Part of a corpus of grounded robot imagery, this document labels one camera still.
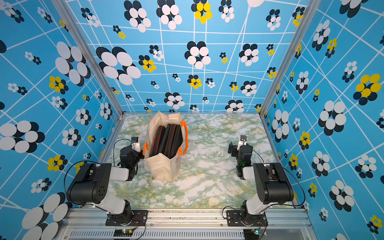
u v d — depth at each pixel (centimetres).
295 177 44
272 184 46
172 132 88
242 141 80
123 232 72
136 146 82
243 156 71
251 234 69
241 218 72
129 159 72
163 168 81
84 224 78
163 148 81
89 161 89
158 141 84
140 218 73
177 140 84
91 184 46
